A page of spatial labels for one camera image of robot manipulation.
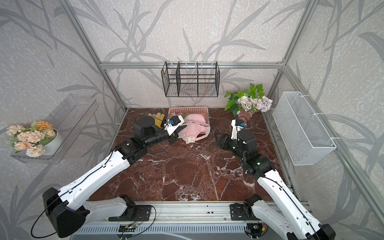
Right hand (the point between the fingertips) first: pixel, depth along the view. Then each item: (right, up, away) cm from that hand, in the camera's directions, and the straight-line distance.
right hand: (217, 134), depth 72 cm
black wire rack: (-15, +36, +34) cm, 51 cm away
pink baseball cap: (-11, +2, +17) cm, 20 cm away
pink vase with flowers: (+17, +17, +12) cm, 26 cm away
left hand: (-15, +5, -4) cm, 17 cm away
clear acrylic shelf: (-74, +9, +3) cm, 75 cm away
